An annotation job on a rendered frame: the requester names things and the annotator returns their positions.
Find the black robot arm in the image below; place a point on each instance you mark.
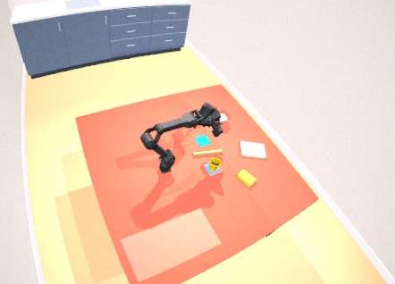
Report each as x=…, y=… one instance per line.
x=187, y=120

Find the white flat block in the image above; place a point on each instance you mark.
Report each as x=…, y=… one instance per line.
x=249, y=149

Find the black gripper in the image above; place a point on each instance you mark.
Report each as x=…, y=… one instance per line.
x=217, y=129

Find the yellow rectangular block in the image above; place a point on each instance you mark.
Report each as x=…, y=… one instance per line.
x=246, y=178

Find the white flat square tile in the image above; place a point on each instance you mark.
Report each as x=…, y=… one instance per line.
x=224, y=118

